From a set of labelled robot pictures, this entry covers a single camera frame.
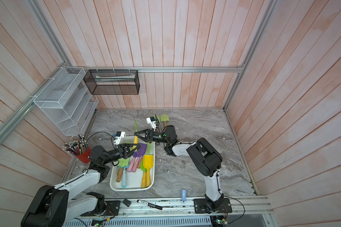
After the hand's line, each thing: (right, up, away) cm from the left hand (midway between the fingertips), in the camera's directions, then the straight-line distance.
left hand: (139, 148), depth 72 cm
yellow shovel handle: (+1, -20, +8) cm, 21 cm away
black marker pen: (+5, -30, +2) cm, 31 cm away
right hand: (-3, +6, +2) cm, 7 cm away
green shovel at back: (+2, -6, +21) cm, 22 cm away
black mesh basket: (-27, +44, +32) cm, 61 cm away
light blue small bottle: (+24, -27, +4) cm, 36 cm away
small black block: (-8, -30, +3) cm, 31 cm away
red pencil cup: (-36, -7, +12) cm, 39 cm away
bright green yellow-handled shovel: (-2, +5, +1) cm, 5 cm away
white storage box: (-4, -17, +13) cm, 22 cm away
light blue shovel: (-9, -20, +4) cm, 22 cm away
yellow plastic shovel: (+2, -11, +16) cm, 20 cm away
